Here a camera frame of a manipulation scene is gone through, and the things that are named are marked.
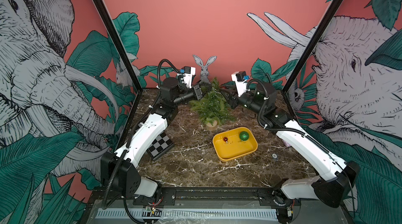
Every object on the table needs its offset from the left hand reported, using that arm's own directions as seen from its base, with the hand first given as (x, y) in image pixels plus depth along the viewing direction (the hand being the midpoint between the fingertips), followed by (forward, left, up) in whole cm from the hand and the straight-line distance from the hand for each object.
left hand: (211, 84), depth 67 cm
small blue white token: (-18, -37, -40) cm, 57 cm away
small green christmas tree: (-2, 0, -16) cm, 16 cm away
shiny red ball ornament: (-7, -9, -39) cm, 40 cm away
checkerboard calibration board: (-10, +28, -38) cm, 48 cm away
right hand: (-2, -4, +1) cm, 4 cm away
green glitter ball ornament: (-7, -20, -36) cm, 42 cm away
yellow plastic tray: (-10, -15, -39) cm, 43 cm away
